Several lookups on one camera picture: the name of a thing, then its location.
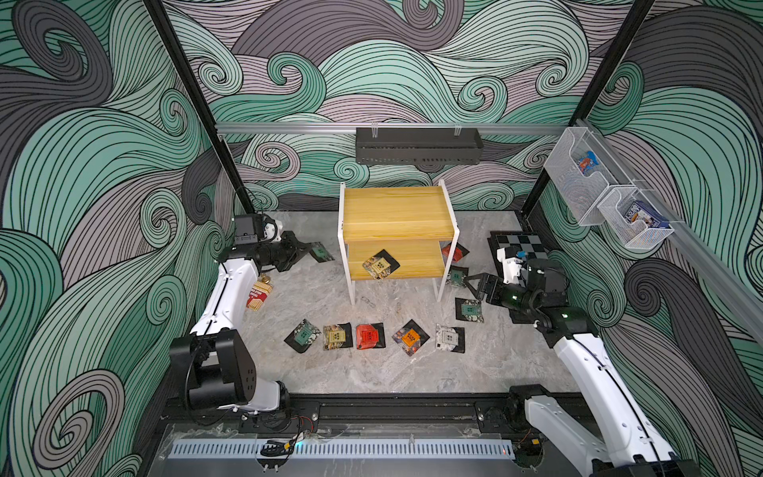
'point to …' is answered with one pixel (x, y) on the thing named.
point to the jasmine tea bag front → (457, 274)
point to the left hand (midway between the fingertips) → (309, 244)
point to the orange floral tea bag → (410, 337)
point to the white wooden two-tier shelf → (415, 225)
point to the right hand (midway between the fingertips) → (476, 283)
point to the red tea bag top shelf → (371, 336)
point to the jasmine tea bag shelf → (320, 252)
